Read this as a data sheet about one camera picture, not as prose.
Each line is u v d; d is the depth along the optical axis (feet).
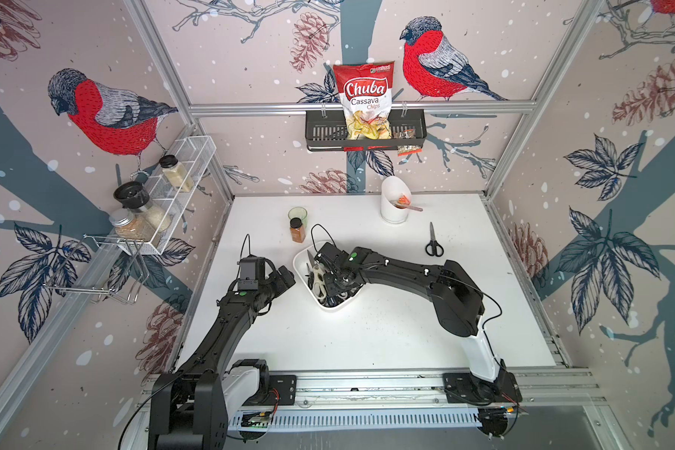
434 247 3.40
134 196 1.99
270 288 2.44
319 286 2.86
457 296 1.80
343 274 2.11
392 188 3.44
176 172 2.41
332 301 2.95
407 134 3.02
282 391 2.40
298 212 3.54
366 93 2.67
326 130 3.12
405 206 3.44
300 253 3.11
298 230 3.30
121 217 1.97
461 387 2.41
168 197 2.60
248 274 2.20
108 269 1.94
